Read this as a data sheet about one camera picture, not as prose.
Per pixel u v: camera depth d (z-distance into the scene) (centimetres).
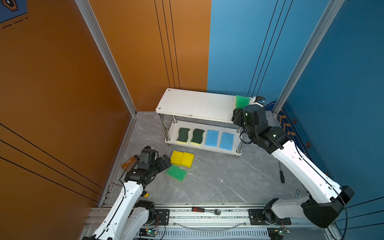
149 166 60
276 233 70
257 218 72
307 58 87
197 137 96
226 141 94
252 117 49
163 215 74
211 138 96
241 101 70
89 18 72
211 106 77
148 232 71
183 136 95
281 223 70
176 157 92
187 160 92
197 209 76
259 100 58
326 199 38
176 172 87
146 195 79
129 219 56
